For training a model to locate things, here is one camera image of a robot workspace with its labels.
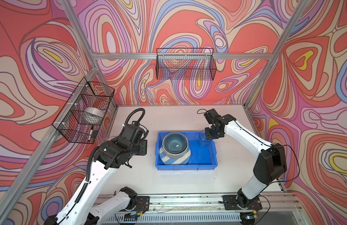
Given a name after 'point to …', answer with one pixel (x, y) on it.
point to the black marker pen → (91, 132)
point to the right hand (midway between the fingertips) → (212, 138)
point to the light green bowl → (176, 155)
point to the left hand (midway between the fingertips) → (143, 143)
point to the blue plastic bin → (200, 158)
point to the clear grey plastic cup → (203, 142)
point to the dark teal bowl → (175, 143)
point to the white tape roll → (93, 115)
